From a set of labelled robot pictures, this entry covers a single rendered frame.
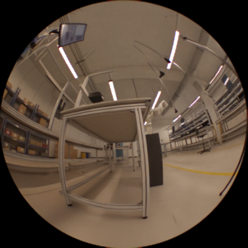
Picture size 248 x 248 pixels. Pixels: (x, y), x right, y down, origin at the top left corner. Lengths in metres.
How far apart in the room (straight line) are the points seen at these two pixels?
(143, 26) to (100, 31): 1.42
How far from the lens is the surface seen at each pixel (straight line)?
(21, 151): 3.67
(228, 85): 3.51
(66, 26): 1.06
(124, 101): 0.59
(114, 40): 3.19
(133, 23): 3.27
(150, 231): 0.70
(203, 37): 4.08
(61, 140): 0.77
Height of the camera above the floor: 0.61
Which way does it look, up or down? 22 degrees up
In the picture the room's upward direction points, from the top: 4 degrees counter-clockwise
